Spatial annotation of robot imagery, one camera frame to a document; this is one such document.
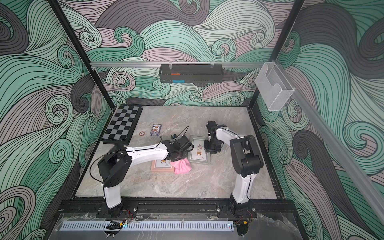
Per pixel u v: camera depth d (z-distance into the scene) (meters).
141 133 1.04
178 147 0.69
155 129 1.04
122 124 1.05
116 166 0.47
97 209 0.73
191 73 0.95
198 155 0.92
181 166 0.83
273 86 0.78
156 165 0.88
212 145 0.82
